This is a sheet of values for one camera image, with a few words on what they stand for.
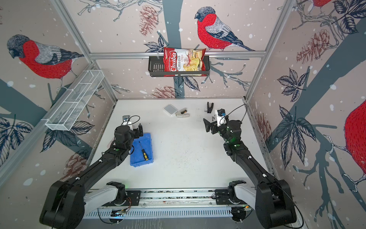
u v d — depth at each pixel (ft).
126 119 2.36
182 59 2.87
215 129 2.38
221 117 2.22
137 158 2.88
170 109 3.71
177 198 2.45
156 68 3.10
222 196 2.39
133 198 2.39
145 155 2.87
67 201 1.29
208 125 2.38
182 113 3.62
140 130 2.61
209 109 3.67
